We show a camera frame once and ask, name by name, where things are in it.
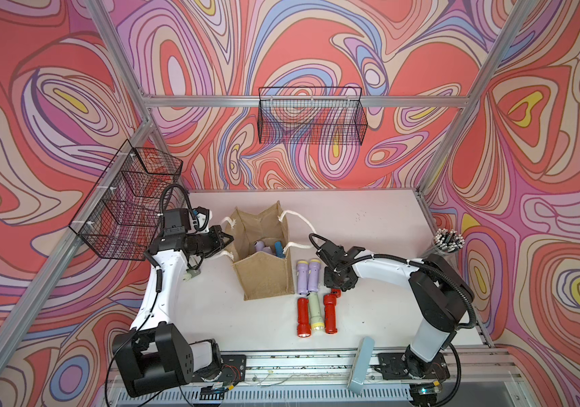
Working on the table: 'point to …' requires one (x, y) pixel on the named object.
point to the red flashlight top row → (337, 292)
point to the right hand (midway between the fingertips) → (335, 290)
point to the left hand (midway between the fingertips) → (234, 238)
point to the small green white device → (191, 273)
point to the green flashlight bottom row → (316, 310)
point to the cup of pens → (448, 240)
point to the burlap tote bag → (261, 275)
